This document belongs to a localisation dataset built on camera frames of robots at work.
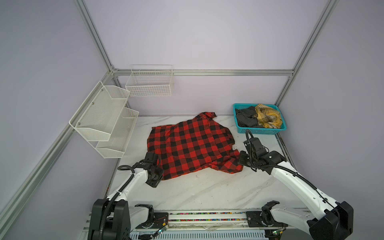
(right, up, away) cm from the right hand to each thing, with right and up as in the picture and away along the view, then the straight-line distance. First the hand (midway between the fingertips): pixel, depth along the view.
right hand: (238, 157), depth 80 cm
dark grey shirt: (+14, +24, +28) cm, 40 cm away
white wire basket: (-53, +47, +15) cm, 73 cm away
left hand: (-43, -13, +4) cm, 45 cm away
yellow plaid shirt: (+28, +24, +25) cm, 45 cm away
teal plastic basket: (+23, +15, +24) cm, 36 cm away
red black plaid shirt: (-22, +6, +24) cm, 33 cm away
